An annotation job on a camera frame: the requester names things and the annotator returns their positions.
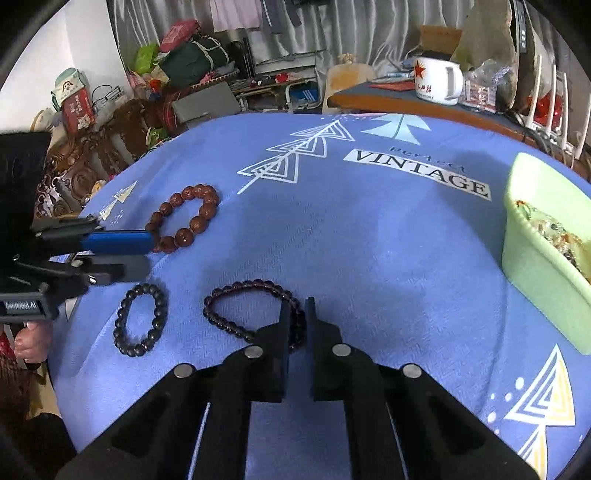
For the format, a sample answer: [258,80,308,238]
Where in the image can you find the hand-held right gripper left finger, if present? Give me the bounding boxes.
[55,298,291,480]

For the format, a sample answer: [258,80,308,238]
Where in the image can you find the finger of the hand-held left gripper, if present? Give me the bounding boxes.
[34,217,155,254]
[11,254,151,289]

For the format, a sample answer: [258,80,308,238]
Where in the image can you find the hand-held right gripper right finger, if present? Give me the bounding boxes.
[305,296,541,480]

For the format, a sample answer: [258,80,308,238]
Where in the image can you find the black bead bracelet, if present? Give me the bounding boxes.
[113,283,169,357]

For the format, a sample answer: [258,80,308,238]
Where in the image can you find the large brown bead bracelet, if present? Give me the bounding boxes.
[144,184,221,254]

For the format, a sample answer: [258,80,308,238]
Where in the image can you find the dark purple bead bracelet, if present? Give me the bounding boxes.
[203,279,308,355]

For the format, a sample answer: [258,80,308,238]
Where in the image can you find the green plastic basket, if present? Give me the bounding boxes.
[502,152,591,356]

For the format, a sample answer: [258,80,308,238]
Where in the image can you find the pale bead bracelet gold charm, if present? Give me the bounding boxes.
[516,200,568,241]

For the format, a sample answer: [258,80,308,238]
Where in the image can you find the person's left hand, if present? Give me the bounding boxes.
[13,320,54,363]

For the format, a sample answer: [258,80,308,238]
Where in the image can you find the carved wooden chair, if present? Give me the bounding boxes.
[34,99,153,222]

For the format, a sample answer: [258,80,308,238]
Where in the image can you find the red cartoon box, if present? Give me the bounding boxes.
[62,89,97,136]

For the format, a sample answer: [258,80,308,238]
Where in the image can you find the red plaid cloth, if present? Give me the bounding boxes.
[154,92,185,134]

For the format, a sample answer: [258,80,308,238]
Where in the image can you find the grey box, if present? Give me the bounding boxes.
[171,80,243,130]

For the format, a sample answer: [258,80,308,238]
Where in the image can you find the dark green duffel bag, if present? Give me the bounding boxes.
[157,36,232,90]

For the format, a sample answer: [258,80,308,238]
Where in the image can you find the red quilted bag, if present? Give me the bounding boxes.
[159,18,201,54]

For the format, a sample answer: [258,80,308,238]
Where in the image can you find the blue and white shoe box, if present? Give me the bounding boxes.
[284,78,319,114]

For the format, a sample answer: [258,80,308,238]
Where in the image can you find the pink t-shirt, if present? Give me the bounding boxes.
[210,0,264,31]

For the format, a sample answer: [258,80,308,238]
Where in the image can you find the wooden desk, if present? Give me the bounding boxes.
[330,78,559,148]

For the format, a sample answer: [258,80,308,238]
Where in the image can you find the grey trousers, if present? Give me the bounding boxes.
[261,0,301,35]

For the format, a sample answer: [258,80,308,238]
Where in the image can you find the beige bag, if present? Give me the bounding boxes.
[322,53,377,114]

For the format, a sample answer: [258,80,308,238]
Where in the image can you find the white enamel mug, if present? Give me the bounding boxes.
[412,55,464,106]

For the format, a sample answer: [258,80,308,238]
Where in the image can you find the clear plastic bag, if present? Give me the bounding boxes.
[463,59,518,114]

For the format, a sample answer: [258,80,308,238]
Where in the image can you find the grey curtain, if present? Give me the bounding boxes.
[106,0,513,93]

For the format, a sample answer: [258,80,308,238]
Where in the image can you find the red container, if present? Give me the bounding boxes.
[526,90,566,127]

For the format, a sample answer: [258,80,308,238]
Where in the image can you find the cardboard box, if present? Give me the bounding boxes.
[418,24,462,63]

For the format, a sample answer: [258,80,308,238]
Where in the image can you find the white router with antennas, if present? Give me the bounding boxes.
[522,54,587,169]

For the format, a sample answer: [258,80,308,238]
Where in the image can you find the beige lace cloth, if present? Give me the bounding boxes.
[455,0,518,75]

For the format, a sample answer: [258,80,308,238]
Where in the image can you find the black monitor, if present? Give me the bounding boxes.
[510,0,539,100]

